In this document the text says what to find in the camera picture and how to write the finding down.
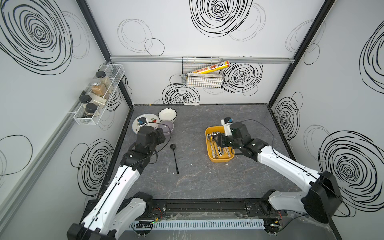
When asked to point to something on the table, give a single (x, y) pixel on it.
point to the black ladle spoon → (173, 146)
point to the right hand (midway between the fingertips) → (215, 137)
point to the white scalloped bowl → (167, 114)
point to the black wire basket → (200, 80)
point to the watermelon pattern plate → (152, 120)
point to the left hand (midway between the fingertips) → (158, 130)
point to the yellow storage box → (217, 154)
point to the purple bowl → (167, 126)
